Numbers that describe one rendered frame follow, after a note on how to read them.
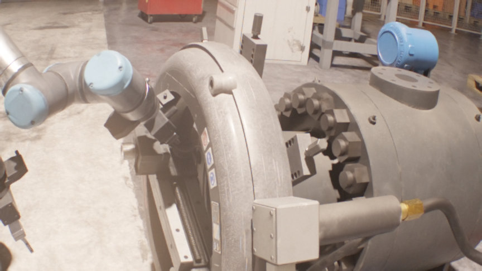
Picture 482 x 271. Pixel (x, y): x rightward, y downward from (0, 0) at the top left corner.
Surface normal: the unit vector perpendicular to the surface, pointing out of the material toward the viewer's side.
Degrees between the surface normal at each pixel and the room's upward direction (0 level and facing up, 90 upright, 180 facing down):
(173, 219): 25
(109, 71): 51
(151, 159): 115
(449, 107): 20
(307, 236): 67
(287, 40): 90
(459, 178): 63
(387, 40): 90
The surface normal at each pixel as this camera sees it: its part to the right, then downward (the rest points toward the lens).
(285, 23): 0.27, 0.38
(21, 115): -0.20, 0.38
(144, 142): 0.27, -0.68
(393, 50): -0.92, 0.04
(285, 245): 0.39, 0.00
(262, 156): 0.35, -0.33
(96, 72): -0.17, -0.33
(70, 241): 0.12, -0.92
